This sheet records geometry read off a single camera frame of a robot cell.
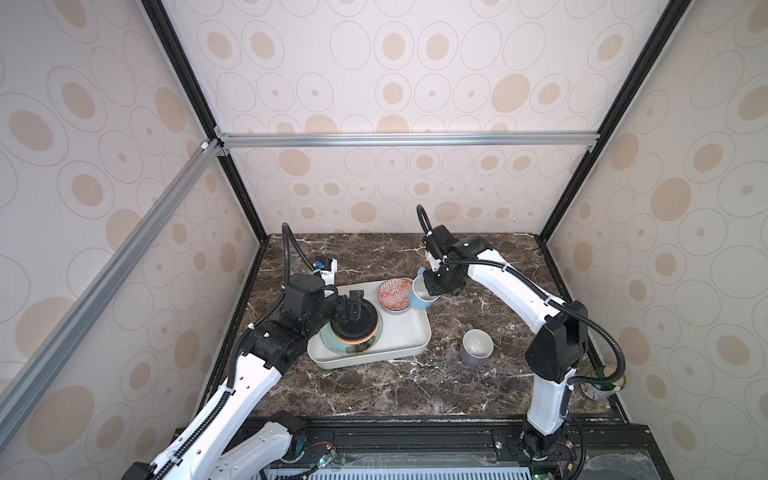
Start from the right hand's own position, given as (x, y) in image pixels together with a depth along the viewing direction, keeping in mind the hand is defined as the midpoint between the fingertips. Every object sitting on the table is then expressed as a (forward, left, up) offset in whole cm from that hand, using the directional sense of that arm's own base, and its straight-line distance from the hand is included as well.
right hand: (433, 288), depth 86 cm
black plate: (-7, +21, -11) cm, 25 cm away
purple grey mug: (-12, -13, -13) cm, 22 cm away
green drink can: (-26, -41, -12) cm, 50 cm away
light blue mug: (-6, +4, +4) cm, 8 cm away
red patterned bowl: (+5, +11, -11) cm, 16 cm away
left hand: (-8, +21, +12) cm, 26 cm away
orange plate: (-10, +24, -12) cm, 28 cm away
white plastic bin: (-7, +9, -14) cm, 18 cm away
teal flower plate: (-12, +26, -14) cm, 32 cm away
